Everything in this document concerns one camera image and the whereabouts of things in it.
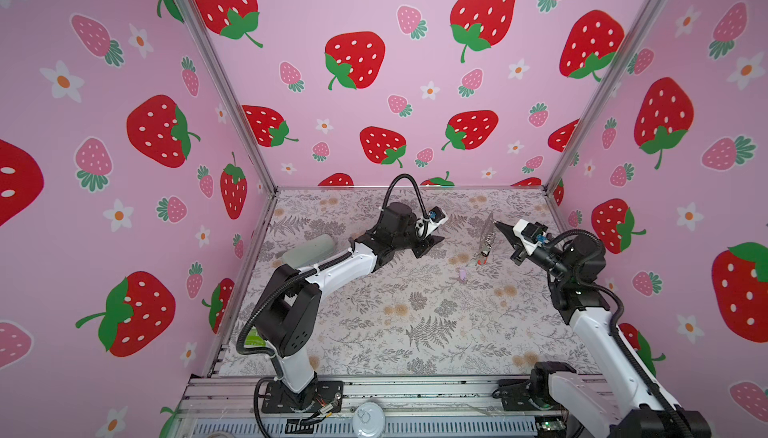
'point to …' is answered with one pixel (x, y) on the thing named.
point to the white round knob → (368, 420)
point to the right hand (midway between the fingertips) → (500, 222)
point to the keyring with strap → (488, 241)
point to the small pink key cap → (463, 274)
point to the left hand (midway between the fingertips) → (440, 231)
